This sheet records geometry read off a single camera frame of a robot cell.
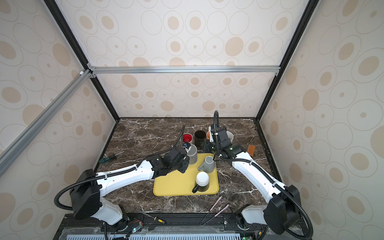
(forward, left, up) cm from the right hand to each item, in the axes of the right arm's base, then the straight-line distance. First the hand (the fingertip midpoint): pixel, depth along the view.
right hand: (204, 143), depth 81 cm
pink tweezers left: (-26, -5, -19) cm, 33 cm away
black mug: (+15, +2, -14) cm, 21 cm away
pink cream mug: (-2, -1, +9) cm, 10 cm away
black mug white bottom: (-17, +2, -10) cm, 20 cm away
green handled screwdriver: (+1, +62, -16) cm, 64 cm away
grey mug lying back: (-7, -2, -13) cm, 15 cm away
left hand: (-7, +8, -4) cm, 11 cm away
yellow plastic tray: (-15, +16, -18) cm, 28 cm away
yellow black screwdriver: (-32, +26, -18) cm, 45 cm away
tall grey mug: (-6, +6, -2) cm, 9 cm away
